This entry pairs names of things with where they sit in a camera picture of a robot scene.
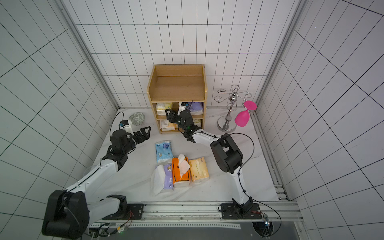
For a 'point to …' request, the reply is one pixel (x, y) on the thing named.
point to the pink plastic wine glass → (242, 118)
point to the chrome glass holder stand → (227, 123)
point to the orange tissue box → (180, 168)
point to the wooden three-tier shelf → (174, 87)
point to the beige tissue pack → (198, 169)
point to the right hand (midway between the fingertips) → (162, 111)
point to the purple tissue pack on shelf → (196, 108)
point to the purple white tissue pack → (161, 178)
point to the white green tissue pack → (161, 107)
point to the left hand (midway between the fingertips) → (145, 131)
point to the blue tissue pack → (164, 152)
